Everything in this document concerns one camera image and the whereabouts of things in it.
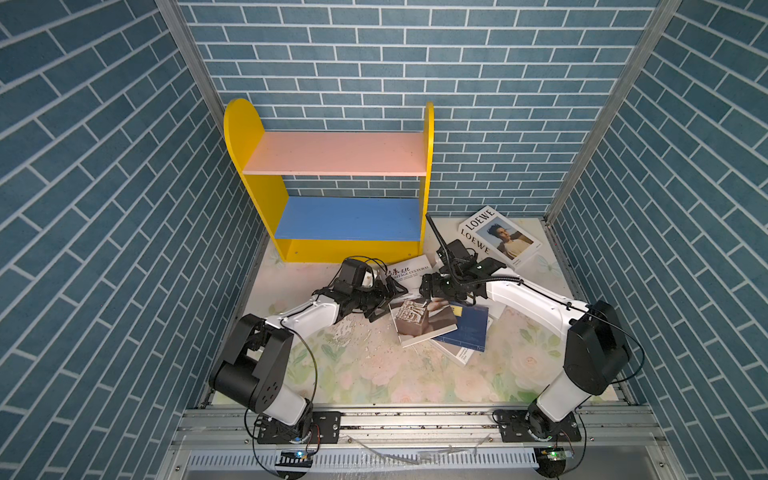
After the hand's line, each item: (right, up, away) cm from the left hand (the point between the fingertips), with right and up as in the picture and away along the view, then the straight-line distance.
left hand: (401, 299), depth 85 cm
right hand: (+8, +3, +1) cm, 9 cm away
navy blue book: (+21, -8, +1) cm, 22 cm away
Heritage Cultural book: (+5, -5, -1) cm, 7 cm away
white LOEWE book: (+33, +20, +27) cm, 47 cm away
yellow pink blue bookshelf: (-26, +35, +30) cm, 53 cm away
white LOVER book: (+17, -15, -3) cm, 23 cm away
